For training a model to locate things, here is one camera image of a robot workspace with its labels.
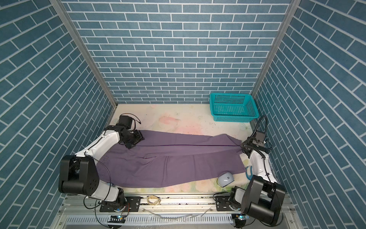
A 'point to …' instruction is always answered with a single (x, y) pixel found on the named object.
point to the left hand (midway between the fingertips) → (142, 139)
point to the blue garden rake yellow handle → (249, 177)
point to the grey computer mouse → (224, 179)
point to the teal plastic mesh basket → (233, 107)
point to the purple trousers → (163, 158)
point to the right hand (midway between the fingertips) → (246, 144)
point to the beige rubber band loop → (156, 202)
